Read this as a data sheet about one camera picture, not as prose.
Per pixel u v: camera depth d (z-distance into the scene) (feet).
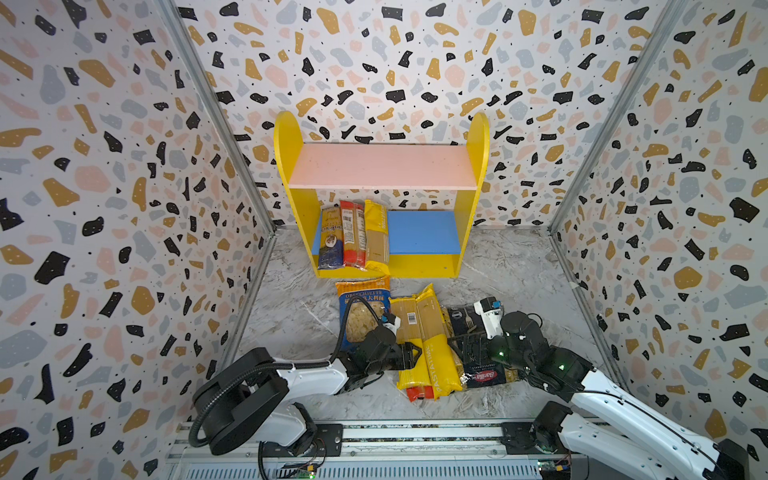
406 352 2.51
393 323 2.62
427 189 3.74
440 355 2.73
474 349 2.17
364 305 2.56
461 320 2.96
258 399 1.39
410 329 2.88
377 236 3.18
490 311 2.21
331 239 3.11
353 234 3.13
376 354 2.16
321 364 1.85
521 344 1.85
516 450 2.38
